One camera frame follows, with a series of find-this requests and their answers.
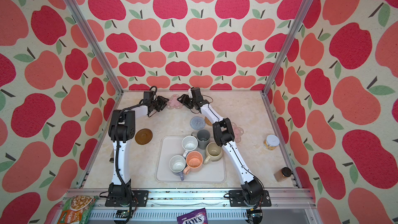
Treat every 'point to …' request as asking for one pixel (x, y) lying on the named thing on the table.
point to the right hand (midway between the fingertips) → (181, 100)
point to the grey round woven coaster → (197, 123)
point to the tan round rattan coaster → (208, 122)
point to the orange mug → (194, 161)
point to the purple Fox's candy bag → (198, 216)
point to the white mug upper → (189, 143)
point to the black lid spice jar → (281, 175)
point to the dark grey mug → (203, 137)
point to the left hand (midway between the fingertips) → (171, 101)
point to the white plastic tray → (166, 146)
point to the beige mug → (213, 152)
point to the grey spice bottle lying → (112, 156)
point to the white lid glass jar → (271, 142)
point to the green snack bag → (76, 208)
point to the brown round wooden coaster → (143, 136)
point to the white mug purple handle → (177, 165)
